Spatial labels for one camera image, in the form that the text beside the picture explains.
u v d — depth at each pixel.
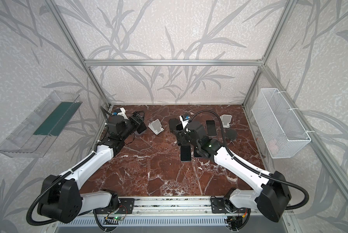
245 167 0.45
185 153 0.94
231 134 1.02
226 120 1.13
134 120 0.72
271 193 0.39
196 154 0.56
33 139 0.64
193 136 0.55
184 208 0.74
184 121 0.65
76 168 0.46
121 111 0.74
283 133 0.61
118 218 0.70
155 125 1.00
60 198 0.40
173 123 1.07
